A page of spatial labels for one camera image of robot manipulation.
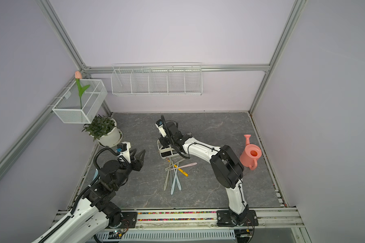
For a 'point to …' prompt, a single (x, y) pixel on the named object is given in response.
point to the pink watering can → (250, 154)
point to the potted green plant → (104, 129)
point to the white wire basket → (67, 108)
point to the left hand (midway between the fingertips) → (141, 151)
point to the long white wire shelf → (156, 79)
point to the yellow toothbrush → (182, 171)
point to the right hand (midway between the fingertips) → (161, 134)
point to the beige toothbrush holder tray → (166, 152)
